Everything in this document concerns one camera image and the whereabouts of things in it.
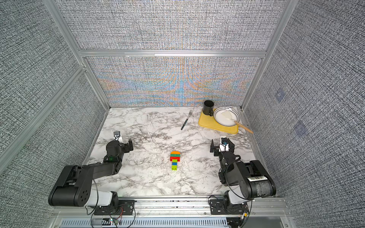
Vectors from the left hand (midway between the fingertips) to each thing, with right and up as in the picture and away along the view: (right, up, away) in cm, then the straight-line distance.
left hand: (125, 138), depth 92 cm
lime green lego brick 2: (+32, -17, -6) cm, 37 cm away
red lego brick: (+32, -12, -3) cm, 35 cm away
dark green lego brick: (+33, -11, -2) cm, 34 cm away
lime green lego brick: (+33, -13, -4) cm, 35 cm away
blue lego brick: (+32, -15, -4) cm, 36 cm away
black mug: (+57, +21, +18) cm, 64 cm away
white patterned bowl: (+67, +13, +19) cm, 71 cm away
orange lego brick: (+32, -10, +2) cm, 34 cm away
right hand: (+61, +2, -5) cm, 61 cm away
